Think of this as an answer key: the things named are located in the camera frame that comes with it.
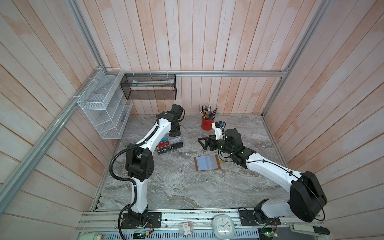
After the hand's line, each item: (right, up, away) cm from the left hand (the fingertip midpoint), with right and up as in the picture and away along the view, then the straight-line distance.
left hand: (179, 128), depth 92 cm
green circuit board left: (-18, -51, -22) cm, 59 cm away
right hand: (+14, -5, -11) cm, 19 cm away
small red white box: (+5, -48, -22) cm, 53 cm away
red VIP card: (-11, -10, +4) cm, 15 cm away
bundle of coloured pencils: (+19, +10, +9) cm, 23 cm away
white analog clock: (+23, -47, -22) cm, 57 cm away
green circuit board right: (+45, -51, -21) cm, 71 cm away
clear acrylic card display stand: (-3, -12, +7) cm, 14 cm away
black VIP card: (-10, -14, +4) cm, 18 cm away
